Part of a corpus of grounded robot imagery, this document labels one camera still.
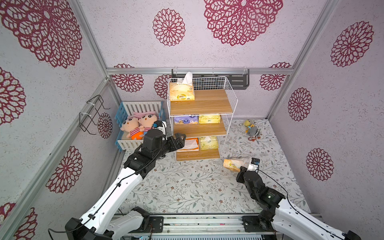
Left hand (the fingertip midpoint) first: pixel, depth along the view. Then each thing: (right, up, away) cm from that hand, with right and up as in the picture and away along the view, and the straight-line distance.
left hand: (179, 138), depth 72 cm
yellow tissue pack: (+31, -15, +12) cm, 36 cm away
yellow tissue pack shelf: (+16, +10, +9) cm, 21 cm away
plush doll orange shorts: (-33, +8, +26) cm, 43 cm away
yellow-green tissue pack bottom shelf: (+18, -4, +27) cm, 33 cm away
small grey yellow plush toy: (+49, +4, +34) cm, 60 cm away
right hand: (+34, -18, +11) cm, 40 cm away
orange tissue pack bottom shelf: (+6, -5, +23) cm, 24 cm away
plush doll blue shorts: (-23, +12, +25) cm, 36 cm away
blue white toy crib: (-40, +21, +34) cm, 57 cm away
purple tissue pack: (+3, +10, +9) cm, 14 cm away
